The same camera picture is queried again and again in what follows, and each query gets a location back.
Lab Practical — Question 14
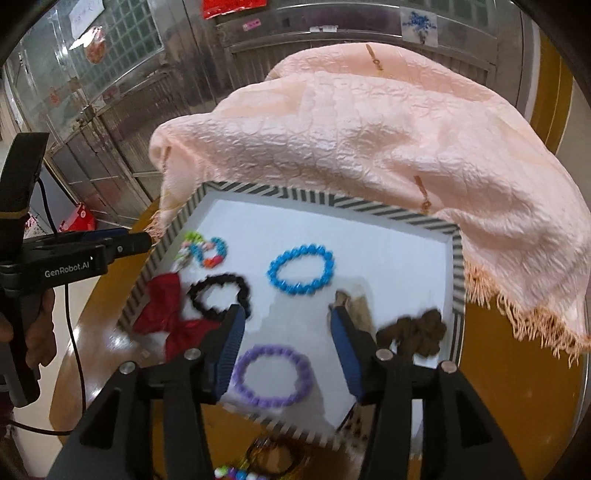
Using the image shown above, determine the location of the black scrunchie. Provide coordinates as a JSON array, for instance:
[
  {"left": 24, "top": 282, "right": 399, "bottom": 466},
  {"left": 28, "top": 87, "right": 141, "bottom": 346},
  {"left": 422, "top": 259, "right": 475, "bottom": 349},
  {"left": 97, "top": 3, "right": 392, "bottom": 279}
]
[{"left": 187, "top": 273, "right": 252, "bottom": 322}]

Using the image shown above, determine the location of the purple bead bracelet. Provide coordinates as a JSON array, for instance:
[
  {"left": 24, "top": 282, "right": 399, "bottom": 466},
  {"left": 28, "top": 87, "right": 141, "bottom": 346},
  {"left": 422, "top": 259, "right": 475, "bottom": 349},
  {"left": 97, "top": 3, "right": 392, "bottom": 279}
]
[{"left": 230, "top": 344, "right": 316, "bottom": 410}]

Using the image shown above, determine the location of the blue bead bracelet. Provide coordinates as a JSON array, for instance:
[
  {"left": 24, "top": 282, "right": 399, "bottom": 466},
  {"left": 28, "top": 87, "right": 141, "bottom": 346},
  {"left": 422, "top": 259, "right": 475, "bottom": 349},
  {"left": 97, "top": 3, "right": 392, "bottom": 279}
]
[{"left": 266, "top": 243, "right": 337, "bottom": 296}]

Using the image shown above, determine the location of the pastel colourful bead bracelet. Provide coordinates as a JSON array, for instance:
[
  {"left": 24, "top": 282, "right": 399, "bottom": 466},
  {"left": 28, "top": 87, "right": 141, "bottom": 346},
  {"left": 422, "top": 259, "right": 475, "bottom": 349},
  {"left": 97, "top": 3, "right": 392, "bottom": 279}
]
[{"left": 174, "top": 231, "right": 229, "bottom": 271}]

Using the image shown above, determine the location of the amber bead bracelet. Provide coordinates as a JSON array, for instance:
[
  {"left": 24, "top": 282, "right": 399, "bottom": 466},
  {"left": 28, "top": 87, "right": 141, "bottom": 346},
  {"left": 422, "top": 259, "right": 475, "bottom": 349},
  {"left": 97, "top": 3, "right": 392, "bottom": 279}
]
[{"left": 239, "top": 435, "right": 306, "bottom": 478}]

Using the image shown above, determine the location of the person's left hand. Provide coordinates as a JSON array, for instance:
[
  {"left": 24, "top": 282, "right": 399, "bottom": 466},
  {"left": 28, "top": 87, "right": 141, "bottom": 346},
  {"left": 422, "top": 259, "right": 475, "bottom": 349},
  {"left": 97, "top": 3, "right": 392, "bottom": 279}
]
[{"left": 21, "top": 289, "right": 57, "bottom": 369}]

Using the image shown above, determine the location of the beige burlap bow clip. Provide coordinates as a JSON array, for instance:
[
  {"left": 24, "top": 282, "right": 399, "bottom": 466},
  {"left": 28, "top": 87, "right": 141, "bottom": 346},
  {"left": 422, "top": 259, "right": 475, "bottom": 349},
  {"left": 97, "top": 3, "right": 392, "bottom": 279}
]
[{"left": 329, "top": 290, "right": 376, "bottom": 338}]

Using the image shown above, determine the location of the red box on floor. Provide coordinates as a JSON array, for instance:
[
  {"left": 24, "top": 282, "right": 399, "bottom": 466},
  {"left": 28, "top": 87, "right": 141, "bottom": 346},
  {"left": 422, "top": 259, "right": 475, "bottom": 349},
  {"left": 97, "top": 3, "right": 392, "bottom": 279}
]
[{"left": 58, "top": 203, "right": 96, "bottom": 232}]

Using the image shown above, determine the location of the dark brown scrunchie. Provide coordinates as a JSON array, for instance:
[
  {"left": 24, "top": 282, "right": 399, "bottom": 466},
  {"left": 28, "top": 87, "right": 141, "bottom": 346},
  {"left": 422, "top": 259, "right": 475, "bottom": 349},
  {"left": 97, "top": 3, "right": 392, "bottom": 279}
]
[{"left": 377, "top": 309, "right": 447, "bottom": 360}]

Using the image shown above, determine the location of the red bow hair clip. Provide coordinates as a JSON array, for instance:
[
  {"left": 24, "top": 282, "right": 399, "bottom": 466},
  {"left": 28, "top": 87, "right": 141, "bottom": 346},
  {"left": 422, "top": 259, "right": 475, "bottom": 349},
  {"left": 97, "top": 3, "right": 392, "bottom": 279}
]
[{"left": 132, "top": 273, "right": 221, "bottom": 363}]

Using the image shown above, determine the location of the striped white tray box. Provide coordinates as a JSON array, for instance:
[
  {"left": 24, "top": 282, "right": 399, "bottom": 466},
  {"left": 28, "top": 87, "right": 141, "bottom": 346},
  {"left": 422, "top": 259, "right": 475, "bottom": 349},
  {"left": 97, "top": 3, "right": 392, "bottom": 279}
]
[{"left": 120, "top": 182, "right": 466, "bottom": 449}]

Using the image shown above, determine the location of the pink fringed scarf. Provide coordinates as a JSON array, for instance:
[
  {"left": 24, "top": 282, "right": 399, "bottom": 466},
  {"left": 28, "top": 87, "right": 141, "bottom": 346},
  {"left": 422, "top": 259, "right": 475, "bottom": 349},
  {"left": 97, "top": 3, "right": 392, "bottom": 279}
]
[{"left": 149, "top": 43, "right": 590, "bottom": 360}]

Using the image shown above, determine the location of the blue white door sticker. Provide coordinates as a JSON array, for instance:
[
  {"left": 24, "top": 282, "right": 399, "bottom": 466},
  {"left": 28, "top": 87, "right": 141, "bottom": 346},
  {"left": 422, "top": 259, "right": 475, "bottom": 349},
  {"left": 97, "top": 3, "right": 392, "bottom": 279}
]
[{"left": 400, "top": 7, "right": 439, "bottom": 48}]

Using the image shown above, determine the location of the black cable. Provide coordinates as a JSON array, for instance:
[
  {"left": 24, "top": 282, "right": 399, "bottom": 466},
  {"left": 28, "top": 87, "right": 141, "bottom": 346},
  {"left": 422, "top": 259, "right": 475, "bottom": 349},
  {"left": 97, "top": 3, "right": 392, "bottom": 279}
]
[{"left": 8, "top": 177, "right": 89, "bottom": 437}]

